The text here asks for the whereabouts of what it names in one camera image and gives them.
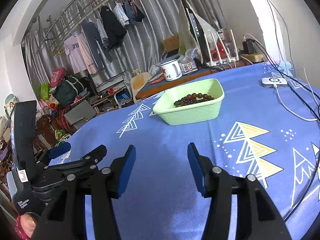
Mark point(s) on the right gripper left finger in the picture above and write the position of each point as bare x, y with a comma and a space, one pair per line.
64, 216

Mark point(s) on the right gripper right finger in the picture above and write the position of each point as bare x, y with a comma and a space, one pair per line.
257, 215

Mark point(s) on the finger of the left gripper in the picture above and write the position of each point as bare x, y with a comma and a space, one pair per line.
87, 162
46, 156

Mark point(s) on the left hand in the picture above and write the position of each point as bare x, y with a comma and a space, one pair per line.
25, 226

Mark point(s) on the grey flat box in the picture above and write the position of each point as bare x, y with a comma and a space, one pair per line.
80, 114

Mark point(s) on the dark green duffel bag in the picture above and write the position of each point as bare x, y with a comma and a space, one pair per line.
66, 92

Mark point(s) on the blue patterned bed sheet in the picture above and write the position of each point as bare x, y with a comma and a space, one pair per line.
265, 128

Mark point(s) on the green plastic basin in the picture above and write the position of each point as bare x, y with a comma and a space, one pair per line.
190, 103

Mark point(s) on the wooden desk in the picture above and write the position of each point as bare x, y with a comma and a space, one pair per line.
149, 90

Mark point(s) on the pink t-shirt hanging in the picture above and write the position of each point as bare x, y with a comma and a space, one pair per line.
77, 49

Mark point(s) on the white enamel star mug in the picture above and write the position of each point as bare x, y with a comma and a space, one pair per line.
171, 70

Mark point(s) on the dark jacket hanging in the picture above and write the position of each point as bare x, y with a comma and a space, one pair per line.
114, 30

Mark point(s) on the white round charger puck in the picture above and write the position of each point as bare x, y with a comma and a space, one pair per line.
272, 82

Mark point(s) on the clear plastic bag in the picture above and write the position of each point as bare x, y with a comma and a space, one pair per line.
190, 55

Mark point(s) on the cardboard box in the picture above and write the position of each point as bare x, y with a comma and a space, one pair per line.
172, 43

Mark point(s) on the black power adapter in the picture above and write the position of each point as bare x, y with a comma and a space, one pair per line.
248, 46

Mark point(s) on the white wifi router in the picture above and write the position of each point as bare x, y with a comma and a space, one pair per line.
221, 47

